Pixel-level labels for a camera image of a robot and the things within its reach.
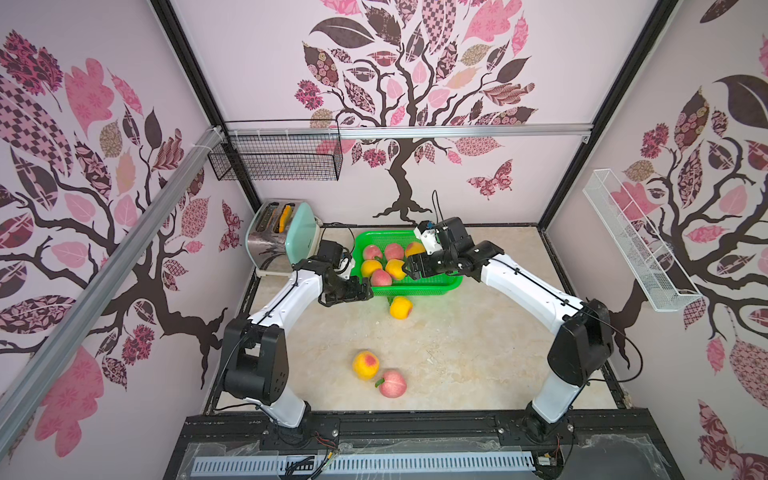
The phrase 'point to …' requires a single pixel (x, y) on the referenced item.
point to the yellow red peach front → (366, 365)
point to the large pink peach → (394, 251)
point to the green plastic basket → (425, 285)
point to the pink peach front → (392, 384)
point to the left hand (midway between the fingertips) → (356, 301)
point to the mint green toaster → (281, 233)
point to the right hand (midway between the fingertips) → (414, 268)
